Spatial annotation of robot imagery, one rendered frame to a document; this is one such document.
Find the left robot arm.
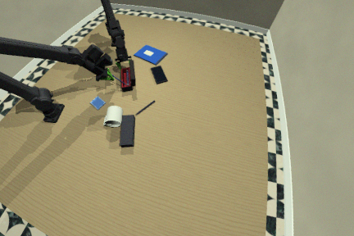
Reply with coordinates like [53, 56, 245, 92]
[101, 0, 128, 59]

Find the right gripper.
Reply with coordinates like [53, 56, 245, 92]
[90, 62, 114, 82]

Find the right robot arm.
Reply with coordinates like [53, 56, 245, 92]
[0, 37, 112, 123]

